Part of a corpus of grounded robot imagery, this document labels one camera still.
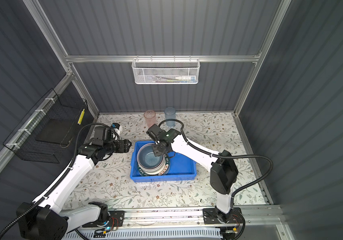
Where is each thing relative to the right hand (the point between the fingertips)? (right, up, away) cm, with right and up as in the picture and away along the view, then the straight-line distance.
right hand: (160, 151), depth 83 cm
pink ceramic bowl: (-7, -6, +2) cm, 10 cm away
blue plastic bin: (+12, -10, +6) cm, 17 cm away
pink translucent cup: (-10, +21, +23) cm, 33 cm away
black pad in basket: (-50, +12, -11) cm, 52 cm away
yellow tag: (-44, +19, 0) cm, 48 cm away
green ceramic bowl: (-5, -8, +2) cm, 10 cm away
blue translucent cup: (+5, +24, +26) cm, 36 cm away
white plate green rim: (-2, -11, -1) cm, 12 cm away
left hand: (-19, +5, -2) cm, 20 cm away
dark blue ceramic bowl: (-8, -5, +4) cm, 10 cm away
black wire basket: (-56, +25, -6) cm, 61 cm away
